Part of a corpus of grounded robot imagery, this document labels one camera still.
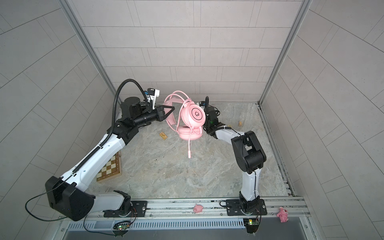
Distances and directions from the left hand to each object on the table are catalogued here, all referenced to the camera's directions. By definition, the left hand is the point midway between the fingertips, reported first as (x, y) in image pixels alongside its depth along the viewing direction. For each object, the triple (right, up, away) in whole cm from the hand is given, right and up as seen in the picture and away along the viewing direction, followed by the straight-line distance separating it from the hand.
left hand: (177, 107), depth 67 cm
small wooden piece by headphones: (+39, -9, +36) cm, 54 cm away
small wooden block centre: (-14, -17, +29) cm, 37 cm away
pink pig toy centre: (+10, -48, +3) cm, 49 cm away
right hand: (+5, -4, +26) cm, 27 cm away
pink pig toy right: (+49, -49, +1) cm, 69 cm away
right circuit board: (+35, -54, +1) cm, 64 cm away
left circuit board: (-23, -51, -3) cm, 56 cm away
